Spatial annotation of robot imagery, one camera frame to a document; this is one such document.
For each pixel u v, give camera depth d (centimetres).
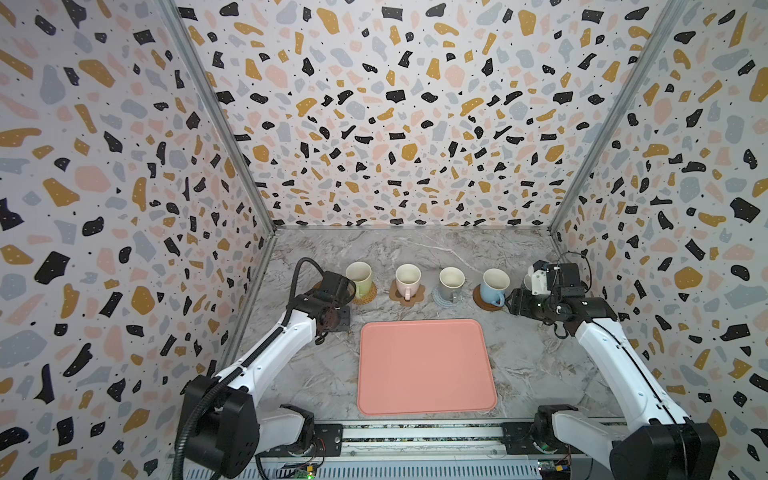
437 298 100
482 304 100
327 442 74
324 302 63
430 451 73
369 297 100
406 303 100
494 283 97
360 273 98
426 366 86
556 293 62
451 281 98
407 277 98
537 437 69
